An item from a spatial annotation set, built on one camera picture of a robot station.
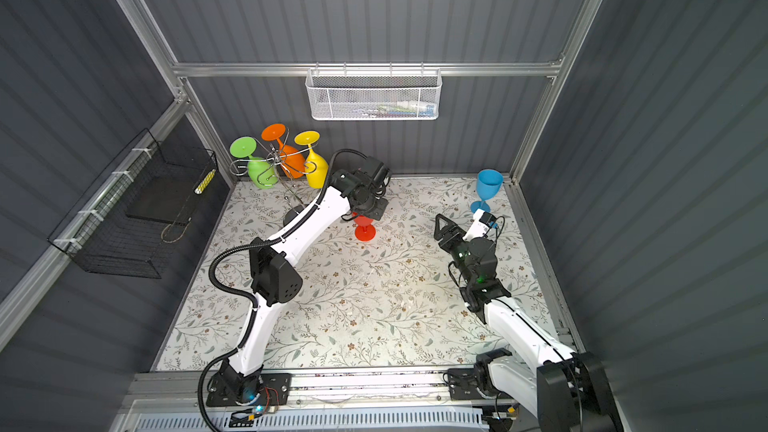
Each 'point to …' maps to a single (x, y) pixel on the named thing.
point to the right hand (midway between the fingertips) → (445, 222)
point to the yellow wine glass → (316, 167)
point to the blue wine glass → (489, 182)
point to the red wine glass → (364, 231)
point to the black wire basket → (129, 223)
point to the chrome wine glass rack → (279, 161)
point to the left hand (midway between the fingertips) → (374, 207)
